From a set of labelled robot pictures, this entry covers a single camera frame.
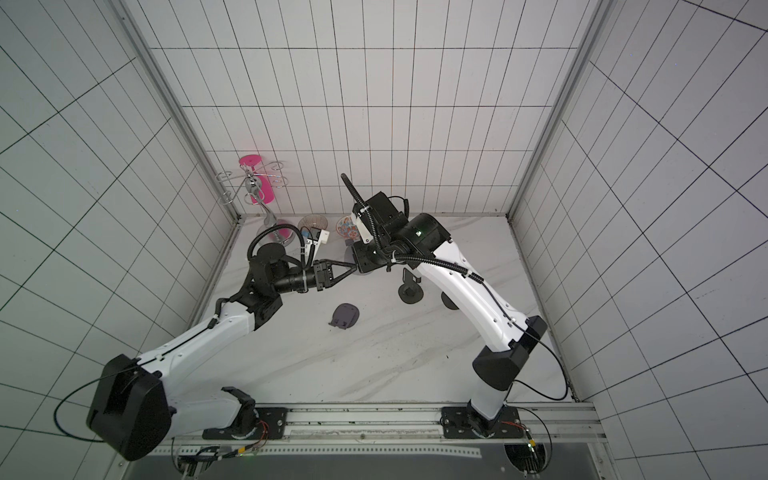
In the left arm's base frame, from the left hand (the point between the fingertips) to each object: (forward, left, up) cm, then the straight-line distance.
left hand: (352, 274), depth 72 cm
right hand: (+3, -2, +6) cm, 7 cm away
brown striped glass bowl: (+39, +21, -22) cm, 49 cm away
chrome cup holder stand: (+33, +35, -2) cm, 48 cm away
